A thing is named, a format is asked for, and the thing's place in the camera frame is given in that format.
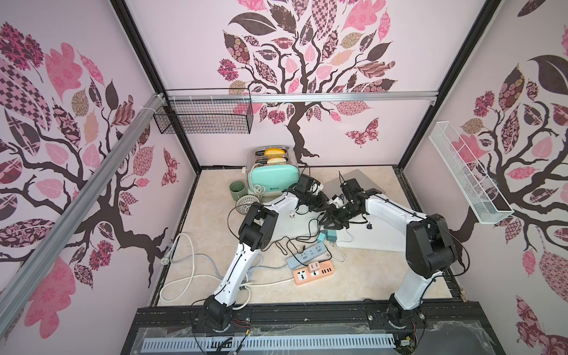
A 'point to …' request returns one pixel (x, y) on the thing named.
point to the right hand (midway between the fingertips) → (322, 226)
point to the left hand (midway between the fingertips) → (331, 207)
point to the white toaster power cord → (259, 190)
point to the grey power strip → (298, 259)
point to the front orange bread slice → (276, 160)
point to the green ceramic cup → (237, 189)
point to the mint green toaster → (274, 167)
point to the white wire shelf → (483, 198)
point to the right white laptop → (374, 234)
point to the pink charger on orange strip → (313, 267)
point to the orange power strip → (303, 276)
